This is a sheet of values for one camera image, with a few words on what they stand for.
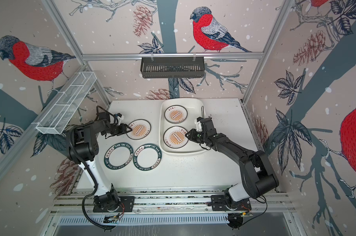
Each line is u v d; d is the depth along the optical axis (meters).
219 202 0.73
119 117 0.96
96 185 0.60
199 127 0.82
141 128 1.04
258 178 0.43
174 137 0.99
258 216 0.71
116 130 0.90
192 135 0.78
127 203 0.73
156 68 1.07
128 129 0.98
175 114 1.10
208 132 0.70
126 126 0.95
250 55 0.92
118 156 0.91
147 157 0.90
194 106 1.13
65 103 0.77
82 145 0.55
